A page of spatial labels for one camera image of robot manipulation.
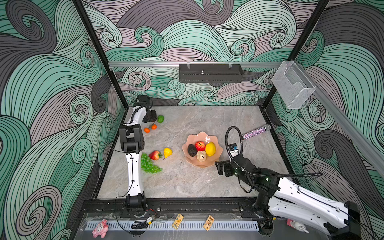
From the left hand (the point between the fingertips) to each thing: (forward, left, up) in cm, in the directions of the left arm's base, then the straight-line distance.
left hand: (152, 116), depth 107 cm
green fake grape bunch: (-36, -2, -2) cm, 36 cm away
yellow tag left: (-63, -22, -3) cm, 67 cm away
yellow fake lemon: (-27, -40, +2) cm, 48 cm away
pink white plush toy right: (-64, -74, +5) cm, 98 cm away
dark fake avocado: (-28, -29, +2) cm, 40 cm away
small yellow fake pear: (-28, -14, -2) cm, 31 cm away
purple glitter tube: (-7, -82, 0) cm, 83 cm away
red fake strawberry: (-30, -7, 0) cm, 31 cm away
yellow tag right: (-63, -37, -2) cm, 73 cm away
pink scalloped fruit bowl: (-33, -40, -1) cm, 52 cm away
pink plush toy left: (-66, +12, -1) cm, 67 cm away
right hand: (-38, -44, +10) cm, 59 cm away
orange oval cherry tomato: (-10, +3, -3) cm, 11 cm away
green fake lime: (-1, -6, -1) cm, 6 cm away
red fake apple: (-25, -34, +2) cm, 42 cm away
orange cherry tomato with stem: (-6, -1, -4) cm, 8 cm away
